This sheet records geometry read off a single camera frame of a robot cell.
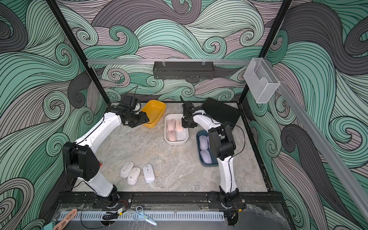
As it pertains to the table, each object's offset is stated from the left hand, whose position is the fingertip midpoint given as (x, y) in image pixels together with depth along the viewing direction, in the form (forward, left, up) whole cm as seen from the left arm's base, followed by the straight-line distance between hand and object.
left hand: (144, 119), depth 86 cm
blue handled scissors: (-46, -3, -18) cm, 50 cm away
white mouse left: (-25, +9, -16) cm, 31 cm away
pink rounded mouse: (+7, -15, -15) cm, 22 cm away
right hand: (+5, -25, -13) cm, 29 cm away
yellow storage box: (+22, -1, -16) cm, 27 cm away
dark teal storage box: (-18, -43, -16) cm, 50 cm away
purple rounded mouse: (-7, -37, -15) cm, 41 cm away
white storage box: (-2, -23, -18) cm, 29 cm away
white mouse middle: (-28, +4, -16) cm, 33 cm away
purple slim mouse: (-18, -38, -15) cm, 44 cm away
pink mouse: (-2, -16, -15) cm, 22 cm away
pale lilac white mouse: (-27, -4, -17) cm, 32 cm away
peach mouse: (+8, -21, -17) cm, 28 cm away
